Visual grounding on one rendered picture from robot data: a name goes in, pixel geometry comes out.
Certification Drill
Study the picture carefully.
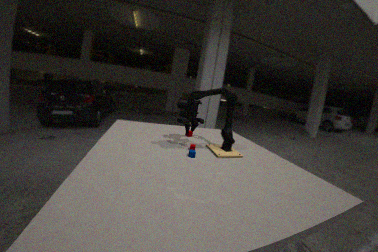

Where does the blue cube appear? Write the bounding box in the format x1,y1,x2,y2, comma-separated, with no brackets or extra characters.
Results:
188,149,196,158

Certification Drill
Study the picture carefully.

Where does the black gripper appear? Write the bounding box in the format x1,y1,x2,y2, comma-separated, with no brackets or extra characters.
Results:
177,110,204,134

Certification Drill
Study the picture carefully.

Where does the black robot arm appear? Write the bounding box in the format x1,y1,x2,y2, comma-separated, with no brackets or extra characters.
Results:
177,87,238,152

